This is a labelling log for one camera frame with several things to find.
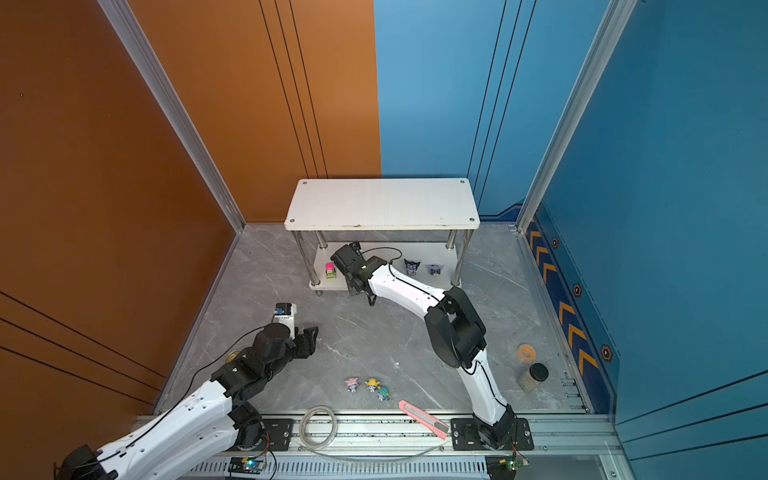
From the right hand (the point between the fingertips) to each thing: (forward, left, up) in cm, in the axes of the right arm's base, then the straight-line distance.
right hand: (365, 279), depth 94 cm
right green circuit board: (-46, -38, -9) cm, 60 cm away
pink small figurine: (-30, +2, -6) cm, 30 cm away
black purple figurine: (+3, -15, +2) cm, 15 cm away
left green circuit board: (-47, +26, -10) cm, 54 cm away
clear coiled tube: (-41, +5, -7) cm, 42 cm away
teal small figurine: (-32, -7, -6) cm, 33 cm away
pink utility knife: (-39, -20, -9) cm, 45 cm away
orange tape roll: (-20, -48, -9) cm, 52 cm away
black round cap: (-28, -46, 0) cm, 54 cm away
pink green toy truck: (+4, +12, 0) cm, 12 cm away
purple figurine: (+3, -22, +1) cm, 22 cm away
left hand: (-16, +14, 0) cm, 21 cm away
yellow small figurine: (-30, -4, -6) cm, 30 cm away
